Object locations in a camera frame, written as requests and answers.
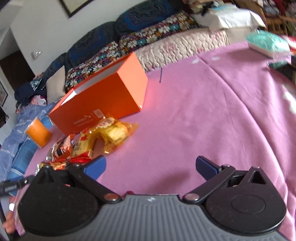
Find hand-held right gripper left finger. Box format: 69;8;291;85
35;155;122;205

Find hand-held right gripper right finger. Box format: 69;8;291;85
182;156;270;205

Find red and gold snack packet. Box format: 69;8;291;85
37;155;93;172

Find golden rice cracker packet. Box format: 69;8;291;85
99;116;139;154

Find orange cardboard box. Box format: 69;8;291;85
48;52;148;135

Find person's left hand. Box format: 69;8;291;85
3;196;19;234

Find blue striped blanket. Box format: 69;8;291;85
0;103;55;183

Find pink tablecloth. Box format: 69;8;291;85
14;40;296;241

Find beige pillow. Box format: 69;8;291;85
46;66;66;103

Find small framed picture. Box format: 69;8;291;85
0;81;8;107

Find dark navy clothing pile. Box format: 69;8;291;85
14;77;47;108

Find floral sofa cushion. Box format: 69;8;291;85
119;10;199;55
65;41;122;93

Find dark blue sofa cushion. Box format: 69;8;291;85
116;0;176;35
42;53;68;81
67;22;121;66

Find quilted pink sofa cover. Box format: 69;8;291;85
135;29;229;72

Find black rectangular case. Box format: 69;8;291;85
280;64;296;84

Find teal tissue pack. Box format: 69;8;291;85
245;31;291;58

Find white cloth covered table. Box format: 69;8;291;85
192;8;266;44

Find red patterned bag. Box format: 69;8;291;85
283;35;296;56

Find framed flower painting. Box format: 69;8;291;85
60;0;93;18

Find wicker chair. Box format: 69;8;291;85
236;0;296;37

